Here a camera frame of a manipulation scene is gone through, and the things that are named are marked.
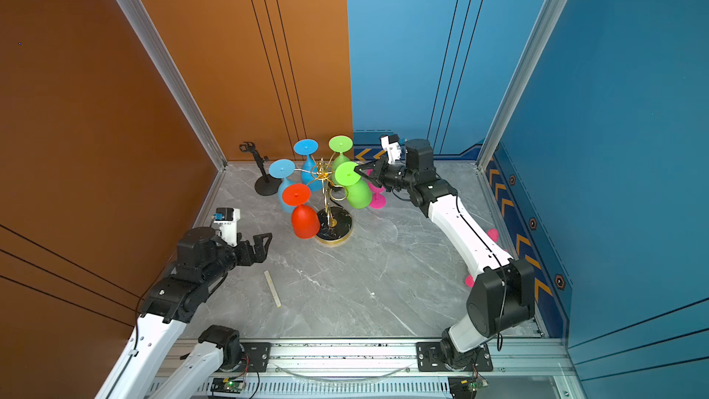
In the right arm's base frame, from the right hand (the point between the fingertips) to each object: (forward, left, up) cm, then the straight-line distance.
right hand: (357, 169), depth 74 cm
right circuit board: (-45, -28, -34) cm, 63 cm away
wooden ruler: (-21, +27, -31) cm, 46 cm away
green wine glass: (+14, +6, -3) cm, 15 cm away
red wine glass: (-9, +15, -13) cm, 22 cm away
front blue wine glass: (+4, +22, -3) cm, 22 cm away
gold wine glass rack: (+3, +9, -30) cm, 32 cm away
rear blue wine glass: (+12, +16, -2) cm, 20 cm away
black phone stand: (+22, +39, -31) cm, 54 cm away
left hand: (-13, +27, -11) cm, 32 cm away
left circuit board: (-45, +34, -34) cm, 65 cm away
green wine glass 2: (-1, 0, -9) cm, 9 cm away
